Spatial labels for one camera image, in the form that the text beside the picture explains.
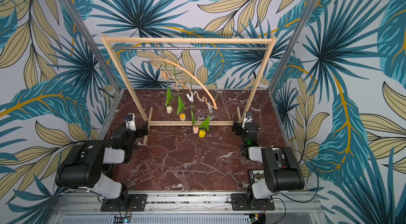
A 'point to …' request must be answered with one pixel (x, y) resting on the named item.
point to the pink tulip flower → (195, 128)
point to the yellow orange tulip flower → (181, 104)
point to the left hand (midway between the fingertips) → (139, 122)
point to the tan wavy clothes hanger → (183, 83)
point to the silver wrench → (240, 185)
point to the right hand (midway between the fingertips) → (244, 120)
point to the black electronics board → (255, 175)
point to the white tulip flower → (168, 109)
